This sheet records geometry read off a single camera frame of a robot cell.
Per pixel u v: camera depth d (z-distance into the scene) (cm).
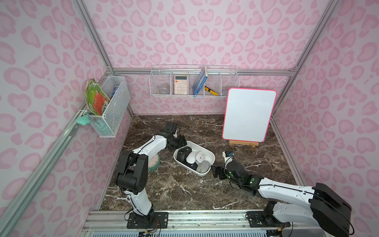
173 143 80
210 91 98
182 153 92
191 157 90
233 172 62
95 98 73
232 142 100
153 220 72
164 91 97
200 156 90
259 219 73
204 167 88
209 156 93
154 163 91
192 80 100
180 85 95
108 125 73
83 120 62
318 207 41
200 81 88
